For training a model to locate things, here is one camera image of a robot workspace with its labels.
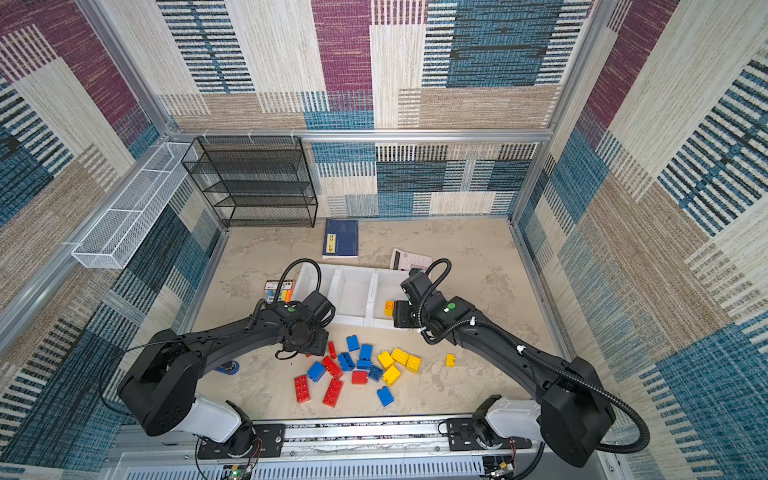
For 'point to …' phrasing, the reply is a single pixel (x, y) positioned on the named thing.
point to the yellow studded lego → (400, 355)
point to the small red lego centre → (359, 377)
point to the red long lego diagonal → (332, 367)
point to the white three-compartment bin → (358, 294)
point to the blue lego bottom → (385, 396)
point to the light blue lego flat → (363, 364)
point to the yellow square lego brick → (389, 307)
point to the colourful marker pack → (285, 294)
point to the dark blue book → (341, 239)
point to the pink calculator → (404, 261)
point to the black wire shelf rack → (255, 181)
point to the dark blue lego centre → (375, 373)
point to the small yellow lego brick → (450, 360)
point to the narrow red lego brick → (332, 349)
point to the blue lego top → (352, 343)
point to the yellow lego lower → (391, 375)
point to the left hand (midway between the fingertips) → (316, 342)
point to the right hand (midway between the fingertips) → (404, 317)
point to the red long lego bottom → (333, 392)
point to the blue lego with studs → (346, 361)
